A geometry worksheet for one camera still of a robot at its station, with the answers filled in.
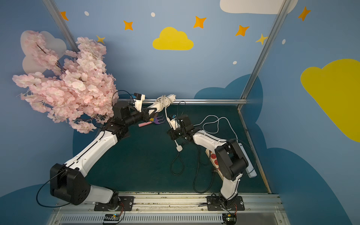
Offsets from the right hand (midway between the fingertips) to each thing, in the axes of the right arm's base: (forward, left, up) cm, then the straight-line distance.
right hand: (169, 130), depth 90 cm
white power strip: (+3, +5, +20) cm, 21 cm away
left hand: (+2, +8, +19) cm, 21 cm away
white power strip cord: (+8, +1, +17) cm, 19 cm away
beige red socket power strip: (-12, -29, -10) cm, 33 cm away
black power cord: (-21, -18, -13) cm, 30 cm away
